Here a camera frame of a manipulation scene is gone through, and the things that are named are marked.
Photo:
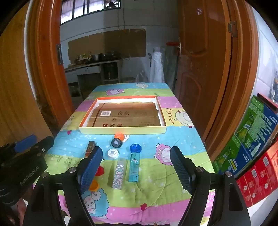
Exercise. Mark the wood grain panel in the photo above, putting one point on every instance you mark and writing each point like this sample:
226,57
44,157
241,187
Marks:
13,87

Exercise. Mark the orange wooden door frame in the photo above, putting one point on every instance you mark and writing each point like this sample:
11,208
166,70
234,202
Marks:
47,65

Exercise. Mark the shallow white orange box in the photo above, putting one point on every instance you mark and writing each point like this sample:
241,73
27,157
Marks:
121,130

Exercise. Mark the large orange bottle cap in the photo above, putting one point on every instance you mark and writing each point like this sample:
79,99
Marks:
119,136

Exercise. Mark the window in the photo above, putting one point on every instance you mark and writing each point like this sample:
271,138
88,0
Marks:
86,8

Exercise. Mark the red bottle cap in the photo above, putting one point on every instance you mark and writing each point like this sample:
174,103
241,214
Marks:
100,171

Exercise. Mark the black bottle cap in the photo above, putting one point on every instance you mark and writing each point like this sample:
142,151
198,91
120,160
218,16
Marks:
116,143

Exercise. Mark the white plastic roll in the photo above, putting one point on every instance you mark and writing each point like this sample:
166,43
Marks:
156,67

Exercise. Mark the gold rectangular box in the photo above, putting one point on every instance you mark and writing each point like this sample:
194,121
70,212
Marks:
89,148

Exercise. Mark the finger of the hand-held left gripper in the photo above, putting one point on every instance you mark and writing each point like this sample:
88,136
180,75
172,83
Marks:
23,143
42,145

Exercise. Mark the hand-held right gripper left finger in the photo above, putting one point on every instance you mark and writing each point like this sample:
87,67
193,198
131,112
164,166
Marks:
90,169

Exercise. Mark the red printed carton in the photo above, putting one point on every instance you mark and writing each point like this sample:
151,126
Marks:
245,191
269,167
256,180

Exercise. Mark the brown wooden door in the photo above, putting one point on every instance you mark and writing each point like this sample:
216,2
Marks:
202,54

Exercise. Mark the kitchen counter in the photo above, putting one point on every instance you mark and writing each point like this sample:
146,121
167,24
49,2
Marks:
91,69

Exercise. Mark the cardboard sheets on wall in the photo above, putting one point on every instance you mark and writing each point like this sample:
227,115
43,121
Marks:
108,43

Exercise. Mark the printed sheep blanket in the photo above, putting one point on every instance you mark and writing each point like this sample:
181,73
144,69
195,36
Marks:
152,195

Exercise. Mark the blue bottle cap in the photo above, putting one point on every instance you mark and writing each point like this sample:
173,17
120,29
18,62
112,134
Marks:
136,148

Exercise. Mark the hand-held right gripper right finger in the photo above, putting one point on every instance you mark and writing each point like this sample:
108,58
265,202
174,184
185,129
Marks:
181,171

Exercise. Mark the clear printed lighter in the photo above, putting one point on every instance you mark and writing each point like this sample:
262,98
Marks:
119,175

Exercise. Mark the clear plastic roll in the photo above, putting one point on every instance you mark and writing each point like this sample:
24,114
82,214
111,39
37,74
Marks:
171,65

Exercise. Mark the metal pot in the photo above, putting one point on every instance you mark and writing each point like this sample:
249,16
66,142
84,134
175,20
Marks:
95,57

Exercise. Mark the metal door hinge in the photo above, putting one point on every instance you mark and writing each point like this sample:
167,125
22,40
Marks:
232,28

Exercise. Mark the teal lighter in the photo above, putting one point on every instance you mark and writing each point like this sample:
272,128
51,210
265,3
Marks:
134,167

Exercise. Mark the brown cardboard sheet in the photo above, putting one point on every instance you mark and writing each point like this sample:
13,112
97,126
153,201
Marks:
126,118

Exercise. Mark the white bottle cap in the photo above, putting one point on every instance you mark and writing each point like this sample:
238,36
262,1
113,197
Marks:
113,153

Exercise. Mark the green printed carton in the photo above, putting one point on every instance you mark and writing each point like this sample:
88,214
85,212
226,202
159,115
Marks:
252,134

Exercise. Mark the dark pot under counter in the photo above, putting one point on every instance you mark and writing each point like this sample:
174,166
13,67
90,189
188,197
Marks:
109,71

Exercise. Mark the small orange bottle cap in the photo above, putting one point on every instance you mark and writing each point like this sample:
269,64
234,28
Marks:
94,186

